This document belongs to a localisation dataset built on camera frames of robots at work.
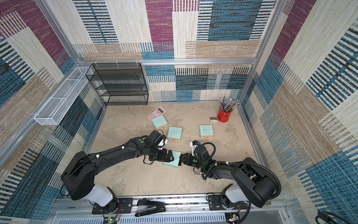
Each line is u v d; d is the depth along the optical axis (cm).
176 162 85
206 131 99
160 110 113
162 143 71
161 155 74
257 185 43
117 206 71
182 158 86
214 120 107
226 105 105
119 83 108
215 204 73
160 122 105
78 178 43
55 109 72
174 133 102
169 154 75
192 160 77
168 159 73
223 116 102
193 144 83
